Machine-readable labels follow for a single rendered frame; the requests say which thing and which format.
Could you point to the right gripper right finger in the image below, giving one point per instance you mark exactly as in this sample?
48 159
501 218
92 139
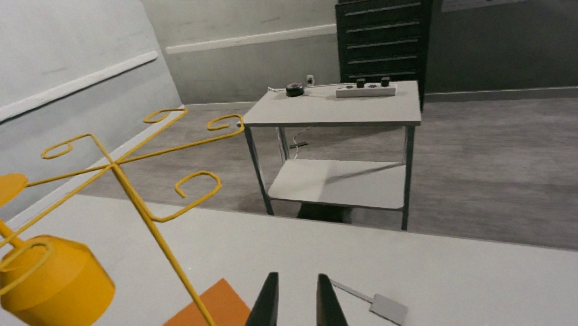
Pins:
328 308

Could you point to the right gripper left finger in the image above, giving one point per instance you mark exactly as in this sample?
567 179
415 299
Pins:
265 309

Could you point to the amber wine glass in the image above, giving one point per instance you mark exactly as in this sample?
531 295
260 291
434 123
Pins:
69 289

